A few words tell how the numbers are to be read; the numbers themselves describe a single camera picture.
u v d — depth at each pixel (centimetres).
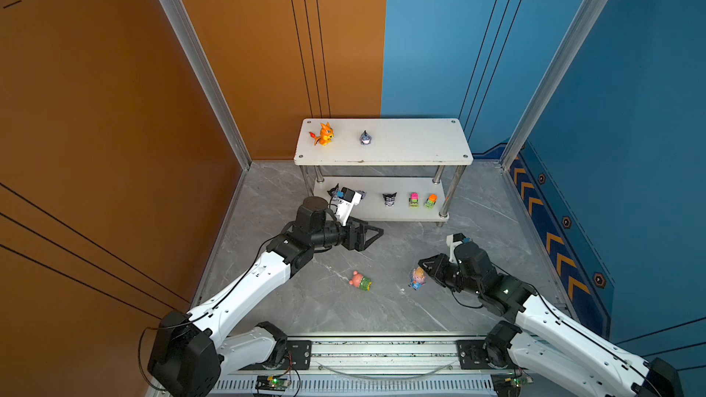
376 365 73
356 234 65
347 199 66
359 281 83
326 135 74
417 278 75
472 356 72
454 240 74
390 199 94
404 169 120
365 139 76
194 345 39
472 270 58
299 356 73
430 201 97
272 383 71
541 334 50
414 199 97
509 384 71
